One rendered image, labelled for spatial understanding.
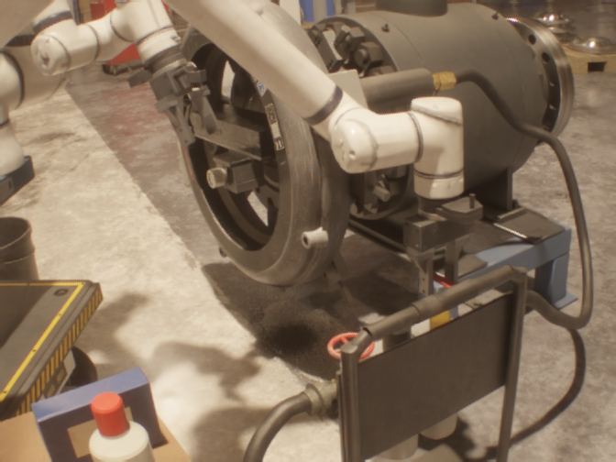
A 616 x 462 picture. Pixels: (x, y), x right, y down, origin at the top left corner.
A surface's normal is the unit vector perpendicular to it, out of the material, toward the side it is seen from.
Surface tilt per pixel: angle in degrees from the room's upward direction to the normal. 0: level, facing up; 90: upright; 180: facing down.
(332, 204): 100
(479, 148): 104
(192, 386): 0
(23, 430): 0
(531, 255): 90
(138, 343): 0
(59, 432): 96
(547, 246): 90
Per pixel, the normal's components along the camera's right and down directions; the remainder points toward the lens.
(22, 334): -0.07, -0.91
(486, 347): 0.54, 0.31
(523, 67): 0.46, -0.11
